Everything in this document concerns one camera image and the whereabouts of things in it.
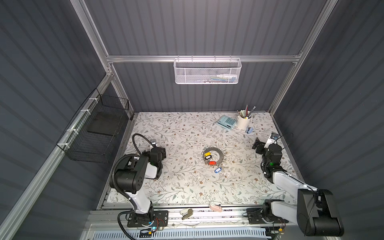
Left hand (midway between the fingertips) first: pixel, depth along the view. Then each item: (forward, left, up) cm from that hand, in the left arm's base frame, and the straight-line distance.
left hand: (152, 149), depth 96 cm
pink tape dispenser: (-35, -36, -1) cm, 51 cm away
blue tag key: (-16, -40, -3) cm, 43 cm away
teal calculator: (+21, -54, 0) cm, 58 cm away
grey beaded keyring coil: (-9, -44, -2) cm, 45 cm away
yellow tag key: (-4, -36, -2) cm, 36 cm away
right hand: (-6, -70, +12) cm, 71 cm away
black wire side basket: (-6, +22, +25) cm, 33 cm away
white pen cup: (+17, -64, +8) cm, 67 cm away
